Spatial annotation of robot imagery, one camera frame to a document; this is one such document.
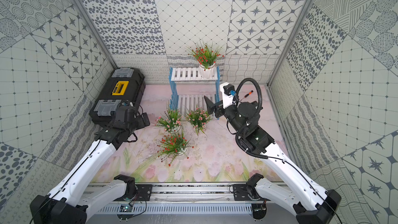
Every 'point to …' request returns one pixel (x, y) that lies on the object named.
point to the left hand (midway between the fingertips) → (143, 117)
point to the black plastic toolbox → (124, 86)
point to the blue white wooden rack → (187, 88)
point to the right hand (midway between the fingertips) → (215, 93)
